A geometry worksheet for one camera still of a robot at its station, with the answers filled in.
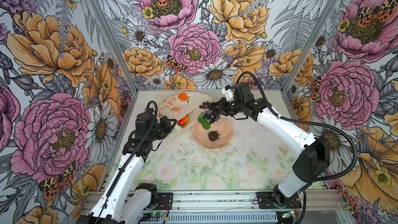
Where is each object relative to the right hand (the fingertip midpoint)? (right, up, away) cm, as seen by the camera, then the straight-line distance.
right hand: (213, 112), depth 78 cm
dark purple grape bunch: (-3, -2, -3) cm, 4 cm away
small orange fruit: (-18, -7, +22) cm, 29 cm away
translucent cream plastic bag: (-21, +4, +17) cm, 27 cm away
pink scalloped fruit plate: (+7, -9, +20) cm, 23 cm away
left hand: (-17, -6, -1) cm, 18 cm away
